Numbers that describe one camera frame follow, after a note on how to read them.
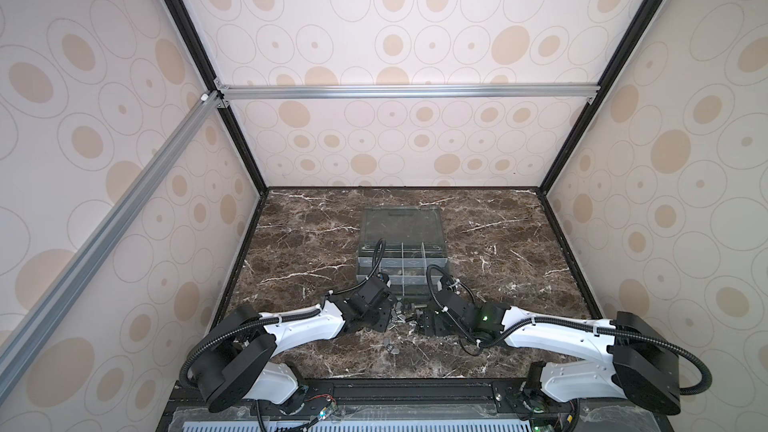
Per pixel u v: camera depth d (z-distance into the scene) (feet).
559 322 1.63
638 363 1.35
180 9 2.41
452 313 2.01
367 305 2.17
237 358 1.38
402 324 2.81
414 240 3.49
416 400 2.45
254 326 1.51
